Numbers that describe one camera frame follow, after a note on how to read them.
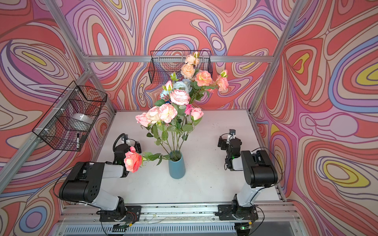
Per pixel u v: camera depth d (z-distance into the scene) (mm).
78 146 694
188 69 702
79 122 704
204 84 662
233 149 737
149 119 569
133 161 472
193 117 615
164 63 926
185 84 627
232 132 824
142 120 573
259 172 472
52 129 664
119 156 709
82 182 450
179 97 499
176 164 700
